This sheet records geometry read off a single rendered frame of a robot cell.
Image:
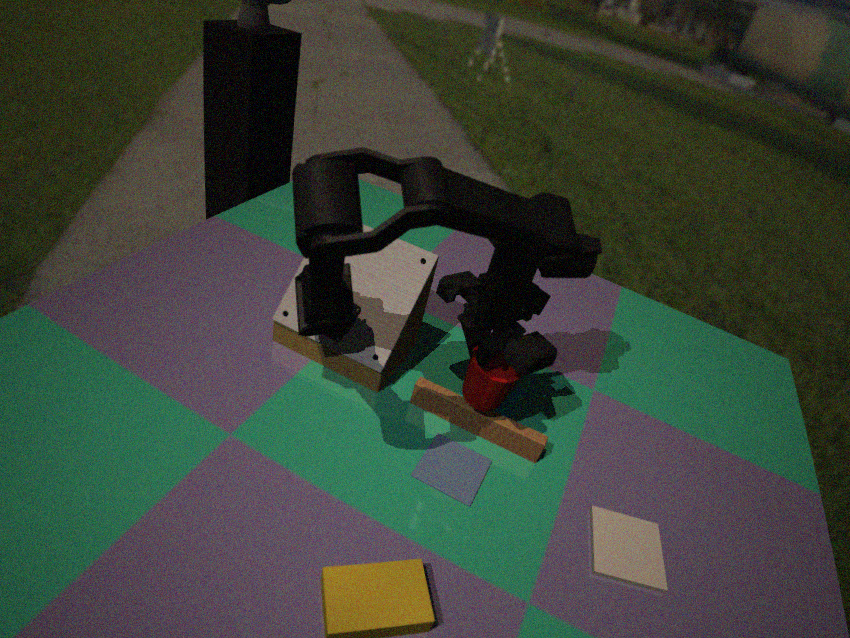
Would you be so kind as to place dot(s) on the tan flat square tile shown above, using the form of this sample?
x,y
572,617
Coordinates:
x,y
626,549

